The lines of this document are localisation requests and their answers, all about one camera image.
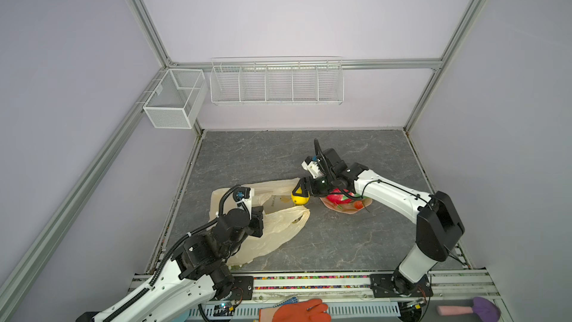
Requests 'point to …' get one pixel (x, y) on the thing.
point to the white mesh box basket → (177, 99)
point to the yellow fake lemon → (299, 200)
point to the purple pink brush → (482, 308)
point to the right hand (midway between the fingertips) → (299, 195)
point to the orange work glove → (311, 310)
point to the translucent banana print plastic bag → (282, 219)
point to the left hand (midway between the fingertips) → (262, 212)
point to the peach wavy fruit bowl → (345, 208)
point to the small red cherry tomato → (358, 204)
